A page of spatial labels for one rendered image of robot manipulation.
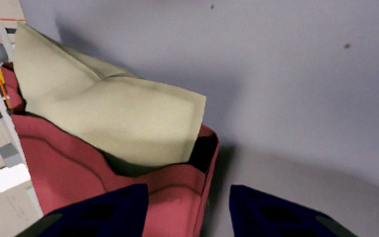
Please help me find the red pillowcase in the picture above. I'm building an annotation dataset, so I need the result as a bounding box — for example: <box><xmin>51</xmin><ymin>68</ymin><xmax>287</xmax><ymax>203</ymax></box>
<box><xmin>0</xmin><ymin>61</ymin><xmax>220</xmax><ymax>237</ymax></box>

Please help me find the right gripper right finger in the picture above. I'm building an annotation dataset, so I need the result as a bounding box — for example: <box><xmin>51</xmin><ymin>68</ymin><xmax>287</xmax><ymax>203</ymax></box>
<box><xmin>229</xmin><ymin>185</ymin><xmax>338</xmax><ymax>237</ymax></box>

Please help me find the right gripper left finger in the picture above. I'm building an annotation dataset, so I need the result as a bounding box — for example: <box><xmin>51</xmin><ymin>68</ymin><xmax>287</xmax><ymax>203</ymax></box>
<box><xmin>37</xmin><ymin>184</ymin><xmax>149</xmax><ymax>237</ymax></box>

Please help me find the cream pillow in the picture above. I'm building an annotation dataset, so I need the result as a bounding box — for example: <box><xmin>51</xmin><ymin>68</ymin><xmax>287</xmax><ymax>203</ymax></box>
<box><xmin>13</xmin><ymin>19</ymin><xmax>206</xmax><ymax>178</ymax></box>

